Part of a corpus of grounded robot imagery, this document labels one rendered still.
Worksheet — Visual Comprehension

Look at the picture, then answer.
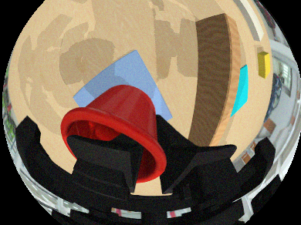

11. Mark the white flat rectangular block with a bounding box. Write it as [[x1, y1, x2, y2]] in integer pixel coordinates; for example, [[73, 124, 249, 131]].
[[233, 0, 264, 41]]

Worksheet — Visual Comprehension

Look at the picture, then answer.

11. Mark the red cup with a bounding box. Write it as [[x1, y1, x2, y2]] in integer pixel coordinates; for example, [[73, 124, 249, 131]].
[[59, 85, 167, 183]]

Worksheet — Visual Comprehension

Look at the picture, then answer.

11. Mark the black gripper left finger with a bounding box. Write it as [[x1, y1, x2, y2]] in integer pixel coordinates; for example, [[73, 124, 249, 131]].
[[66, 133, 144, 193]]

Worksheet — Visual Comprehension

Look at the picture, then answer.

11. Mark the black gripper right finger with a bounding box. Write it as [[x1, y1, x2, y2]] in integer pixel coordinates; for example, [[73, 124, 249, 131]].
[[155, 114, 237, 194]]

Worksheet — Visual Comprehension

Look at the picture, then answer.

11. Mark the yellow block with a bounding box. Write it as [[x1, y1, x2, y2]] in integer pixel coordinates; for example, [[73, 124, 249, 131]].
[[256, 51, 270, 79]]

